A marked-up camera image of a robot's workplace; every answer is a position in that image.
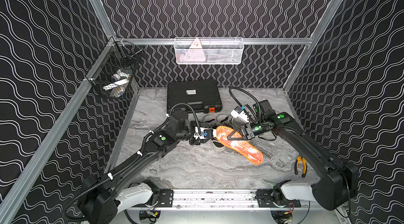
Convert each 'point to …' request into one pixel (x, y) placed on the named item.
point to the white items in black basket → (118, 87)
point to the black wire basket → (122, 56)
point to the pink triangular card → (195, 55)
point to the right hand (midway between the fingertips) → (229, 138)
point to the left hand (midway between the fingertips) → (211, 124)
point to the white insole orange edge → (243, 148)
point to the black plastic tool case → (203, 95)
